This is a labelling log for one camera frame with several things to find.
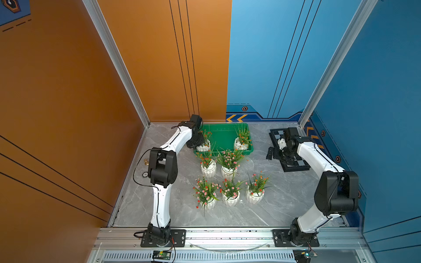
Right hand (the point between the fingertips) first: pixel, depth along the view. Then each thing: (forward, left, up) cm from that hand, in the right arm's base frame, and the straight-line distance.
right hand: (274, 158), depth 90 cm
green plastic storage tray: (+14, +29, +3) cm, 33 cm away
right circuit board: (-43, -6, -11) cm, 45 cm away
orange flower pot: (+9, +18, +3) cm, 20 cm away
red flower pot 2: (-4, +37, -2) cm, 37 cm away
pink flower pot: (-5, +26, +6) cm, 27 cm away
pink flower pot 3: (-22, +26, +5) cm, 34 cm away
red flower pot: (+10, +38, -1) cm, 40 cm away
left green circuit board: (-43, +57, -12) cm, 72 cm away
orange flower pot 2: (-18, +14, +1) cm, 23 cm away
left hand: (+13, +42, -1) cm, 44 cm away
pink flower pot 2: (-24, +37, +6) cm, 44 cm away
